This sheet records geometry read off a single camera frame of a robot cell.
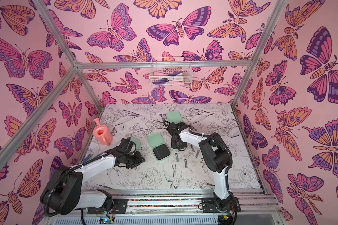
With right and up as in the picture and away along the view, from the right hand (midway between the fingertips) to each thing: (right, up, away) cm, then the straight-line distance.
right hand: (178, 145), depth 97 cm
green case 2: (-2, +20, +16) cm, 26 cm away
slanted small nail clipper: (-1, -8, -5) cm, 9 cm away
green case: (-11, -4, -3) cm, 12 cm away
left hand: (-21, -8, -9) cm, 24 cm away
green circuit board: (-38, -34, -25) cm, 57 cm away
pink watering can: (-49, +9, -7) cm, 50 cm away
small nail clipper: (+13, -5, -3) cm, 14 cm away
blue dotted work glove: (-60, -8, -5) cm, 61 cm away
